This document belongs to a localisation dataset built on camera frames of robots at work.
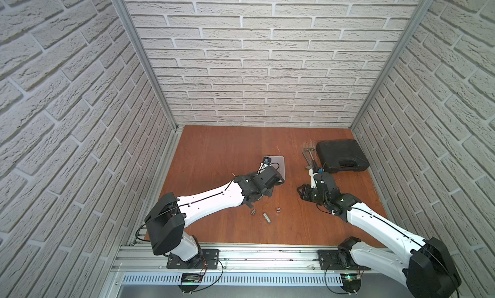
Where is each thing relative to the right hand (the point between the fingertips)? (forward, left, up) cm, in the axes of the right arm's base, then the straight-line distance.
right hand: (301, 189), depth 85 cm
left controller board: (-31, +47, -8) cm, 57 cm away
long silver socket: (-10, +17, -7) cm, 20 cm away
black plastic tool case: (+20, -27, -5) cm, 35 cm away
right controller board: (-34, -13, -9) cm, 38 cm away
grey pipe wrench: (+16, -10, -6) cm, 20 cm away
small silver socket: (-6, +11, -6) cm, 14 cm away
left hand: (+2, +15, +6) cm, 16 cm away
